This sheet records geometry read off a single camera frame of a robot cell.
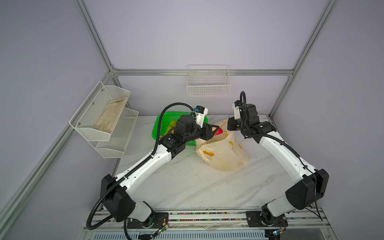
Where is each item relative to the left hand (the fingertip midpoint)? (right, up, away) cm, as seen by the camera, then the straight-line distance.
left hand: (214, 127), depth 70 cm
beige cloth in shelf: (-55, +4, +7) cm, 56 cm away
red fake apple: (+3, -2, 0) cm, 3 cm away
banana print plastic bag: (+4, -12, +3) cm, 13 cm away
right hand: (+8, +4, +10) cm, 14 cm away
